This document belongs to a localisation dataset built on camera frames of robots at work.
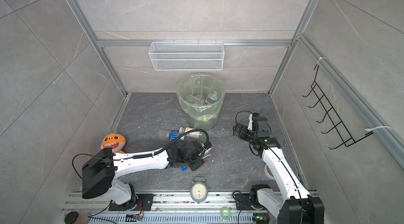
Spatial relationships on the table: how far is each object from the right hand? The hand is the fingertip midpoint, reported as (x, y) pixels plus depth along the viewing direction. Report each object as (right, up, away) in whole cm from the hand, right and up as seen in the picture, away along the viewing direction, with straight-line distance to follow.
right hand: (240, 128), depth 84 cm
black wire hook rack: (+36, +4, -21) cm, 41 cm away
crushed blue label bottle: (-39, -5, +6) cm, 40 cm away
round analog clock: (-22, -28, -10) cm, 37 cm away
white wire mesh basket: (-31, +45, +16) cm, 57 cm away
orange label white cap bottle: (-32, -3, +10) cm, 34 cm away
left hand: (-21, -14, -2) cm, 25 cm away
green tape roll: (-12, -38, -13) cm, 41 cm away
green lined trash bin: (-21, +6, 0) cm, 22 cm away
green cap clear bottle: (-23, +16, +8) cm, 29 cm away
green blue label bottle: (-15, +18, +6) cm, 24 cm away
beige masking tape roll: (+13, -23, -2) cm, 27 cm away
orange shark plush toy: (-69, -8, +2) cm, 69 cm away
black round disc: (-73, -32, -23) cm, 83 cm away
